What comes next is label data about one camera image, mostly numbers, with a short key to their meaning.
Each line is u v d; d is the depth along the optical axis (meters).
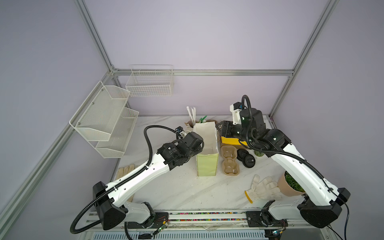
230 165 0.91
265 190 0.84
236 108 0.58
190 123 1.01
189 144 0.51
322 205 0.39
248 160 0.92
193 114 1.01
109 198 0.39
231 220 0.75
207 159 0.73
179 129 0.65
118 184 0.40
